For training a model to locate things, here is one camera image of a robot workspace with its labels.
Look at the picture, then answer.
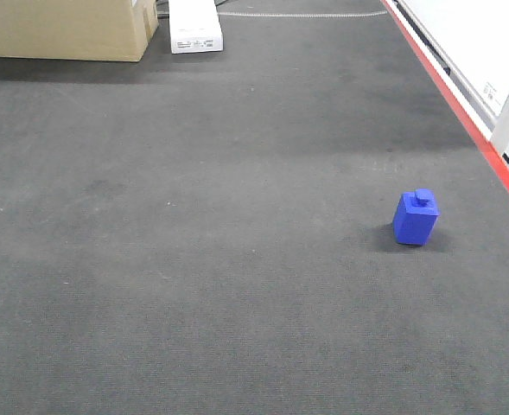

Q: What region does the blue plastic box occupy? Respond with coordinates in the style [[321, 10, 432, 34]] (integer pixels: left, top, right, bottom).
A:
[[391, 188, 442, 247]]

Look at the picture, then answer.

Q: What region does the conveyor with dark grey belt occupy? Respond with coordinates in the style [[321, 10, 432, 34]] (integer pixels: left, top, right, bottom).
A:
[[0, 0, 509, 415]]

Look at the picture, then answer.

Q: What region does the long white carton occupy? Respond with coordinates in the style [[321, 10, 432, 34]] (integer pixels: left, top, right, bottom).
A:
[[167, 0, 225, 55]]

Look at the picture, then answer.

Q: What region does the brown cardboard box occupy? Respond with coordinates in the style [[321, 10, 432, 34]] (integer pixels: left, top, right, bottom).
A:
[[0, 0, 160, 63]]

